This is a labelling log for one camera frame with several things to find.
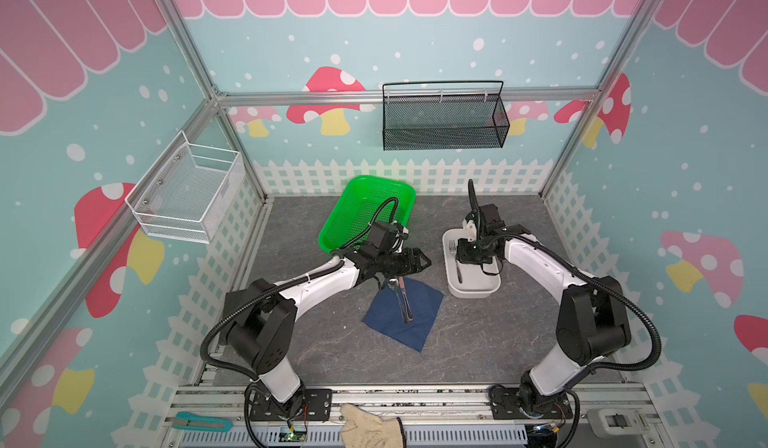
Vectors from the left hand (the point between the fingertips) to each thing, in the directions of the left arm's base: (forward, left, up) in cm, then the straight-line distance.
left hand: (421, 270), depth 84 cm
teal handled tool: (-36, +57, -12) cm, 69 cm away
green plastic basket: (+38, +21, -12) cm, 45 cm away
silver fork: (+8, -14, -13) cm, 21 cm away
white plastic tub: (+4, -16, -13) cm, 21 cm away
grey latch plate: (-34, -42, -8) cm, 55 cm away
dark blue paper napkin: (-7, +10, -14) cm, 18 cm away
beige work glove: (-36, +15, -13) cm, 41 cm away
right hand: (+8, -11, -3) cm, 14 cm away
